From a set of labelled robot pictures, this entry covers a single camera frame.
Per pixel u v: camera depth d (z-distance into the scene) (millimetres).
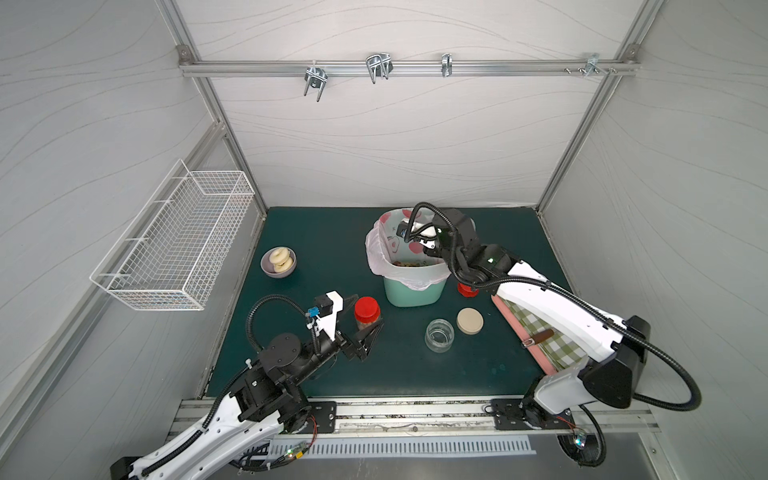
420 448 703
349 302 661
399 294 879
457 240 519
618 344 410
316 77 793
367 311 786
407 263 950
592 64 765
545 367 817
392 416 750
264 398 507
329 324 550
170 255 682
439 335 877
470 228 517
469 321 925
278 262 972
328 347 567
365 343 561
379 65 765
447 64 783
